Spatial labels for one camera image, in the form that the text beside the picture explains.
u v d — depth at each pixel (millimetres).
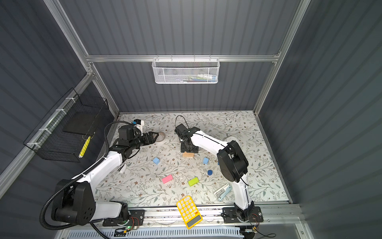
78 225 456
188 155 958
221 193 793
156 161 919
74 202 412
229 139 994
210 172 888
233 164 540
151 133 776
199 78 912
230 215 723
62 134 720
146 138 754
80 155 657
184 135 731
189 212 738
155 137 811
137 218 722
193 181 848
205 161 915
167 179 866
